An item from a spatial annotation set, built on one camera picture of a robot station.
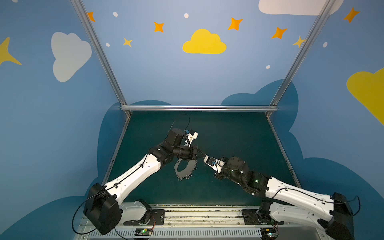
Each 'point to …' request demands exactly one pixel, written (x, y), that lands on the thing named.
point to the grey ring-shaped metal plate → (189, 169)
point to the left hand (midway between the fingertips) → (206, 155)
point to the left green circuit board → (143, 232)
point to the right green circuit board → (270, 232)
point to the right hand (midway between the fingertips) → (211, 157)
